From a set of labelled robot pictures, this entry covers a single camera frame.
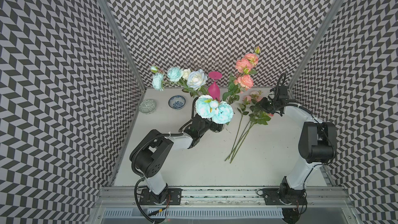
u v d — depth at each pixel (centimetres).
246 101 105
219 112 50
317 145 49
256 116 99
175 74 62
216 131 81
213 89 85
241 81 67
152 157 46
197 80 60
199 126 69
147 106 106
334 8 75
